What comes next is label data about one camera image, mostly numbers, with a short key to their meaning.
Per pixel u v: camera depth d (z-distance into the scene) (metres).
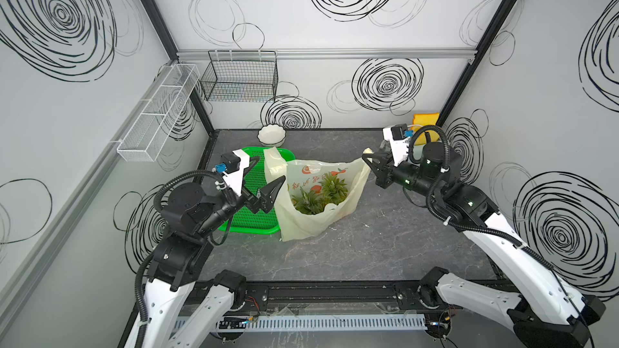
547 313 0.38
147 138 0.72
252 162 0.57
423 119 0.96
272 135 1.16
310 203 0.75
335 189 0.79
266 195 0.47
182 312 0.56
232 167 0.45
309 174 0.73
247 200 0.47
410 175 0.52
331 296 0.76
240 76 1.44
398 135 0.51
